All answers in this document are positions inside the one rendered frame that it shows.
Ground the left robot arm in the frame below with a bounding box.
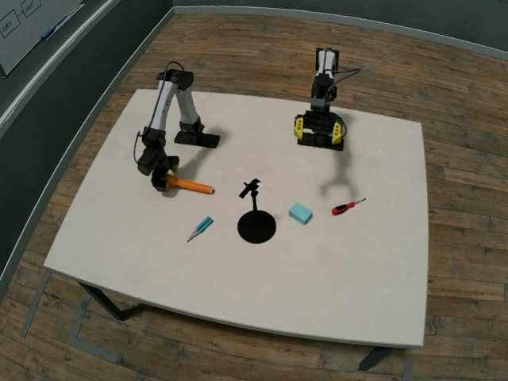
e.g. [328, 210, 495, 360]
[297, 48, 344, 151]

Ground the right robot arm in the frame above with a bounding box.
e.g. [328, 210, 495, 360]
[137, 69, 220, 176]

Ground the red and black screwdriver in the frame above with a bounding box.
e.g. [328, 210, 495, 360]
[332, 198, 366, 215]

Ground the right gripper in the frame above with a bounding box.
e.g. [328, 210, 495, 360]
[151, 154, 179, 193]

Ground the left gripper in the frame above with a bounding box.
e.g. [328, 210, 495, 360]
[294, 110, 343, 144]

